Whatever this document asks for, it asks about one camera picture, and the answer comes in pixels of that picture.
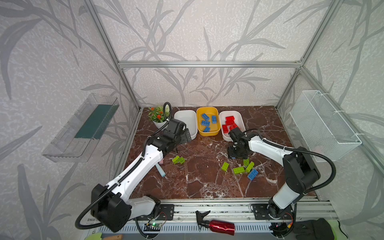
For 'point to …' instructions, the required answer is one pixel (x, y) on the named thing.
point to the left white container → (189, 118)
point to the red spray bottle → (215, 225)
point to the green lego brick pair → (177, 159)
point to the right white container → (238, 120)
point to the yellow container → (215, 128)
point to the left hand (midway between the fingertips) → (184, 131)
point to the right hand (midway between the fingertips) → (232, 151)
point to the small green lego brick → (225, 166)
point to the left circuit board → (152, 227)
